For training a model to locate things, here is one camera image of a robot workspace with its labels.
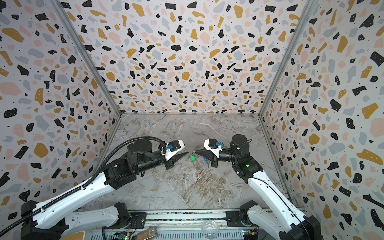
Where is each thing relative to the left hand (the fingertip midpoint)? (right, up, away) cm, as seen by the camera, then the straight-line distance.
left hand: (186, 145), depth 61 cm
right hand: (+4, -3, +4) cm, 6 cm away
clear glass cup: (+10, -42, +11) cm, 44 cm away
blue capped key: (+10, -14, +34) cm, 38 cm away
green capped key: (+2, -6, +7) cm, 9 cm away
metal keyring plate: (+3, -17, +34) cm, 38 cm away
